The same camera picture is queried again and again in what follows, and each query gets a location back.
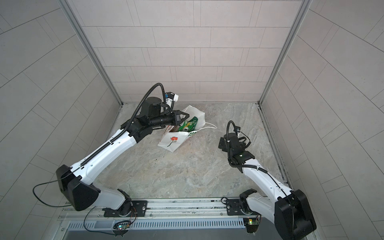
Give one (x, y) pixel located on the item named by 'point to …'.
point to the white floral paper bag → (172, 140)
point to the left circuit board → (121, 226)
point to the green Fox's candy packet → (188, 126)
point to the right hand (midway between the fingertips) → (228, 140)
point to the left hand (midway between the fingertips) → (193, 115)
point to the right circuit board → (251, 224)
